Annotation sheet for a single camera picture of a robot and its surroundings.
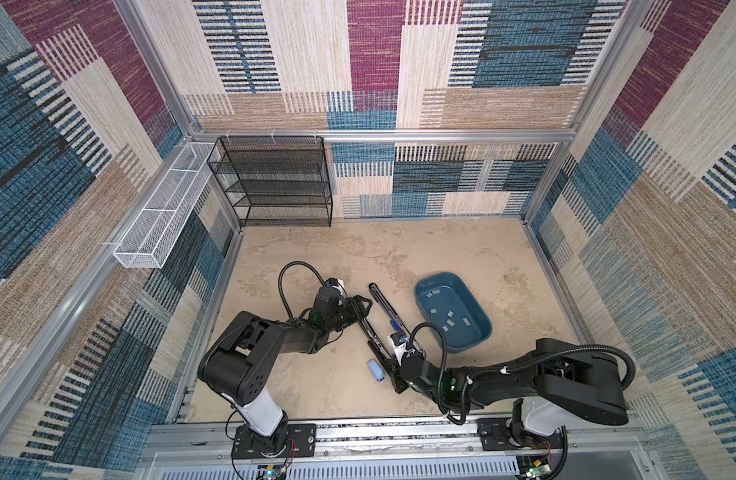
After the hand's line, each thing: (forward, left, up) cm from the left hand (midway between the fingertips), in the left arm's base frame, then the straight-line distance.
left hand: (368, 302), depth 92 cm
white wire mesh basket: (+2, +51, +28) cm, 58 cm away
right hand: (-17, -6, -4) cm, 19 cm away
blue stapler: (-3, -7, -3) cm, 8 cm away
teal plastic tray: (+2, -25, -4) cm, 25 cm away
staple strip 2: (-6, -30, -4) cm, 31 cm away
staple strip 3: (-5, -25, -3) cm, 25 cm away
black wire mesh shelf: (+44, +33, +12) cm, 57 cm away
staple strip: (-2, -26, -4) cm, 26 cm away
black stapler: (-13, -3, -2) cm, 14 cm away
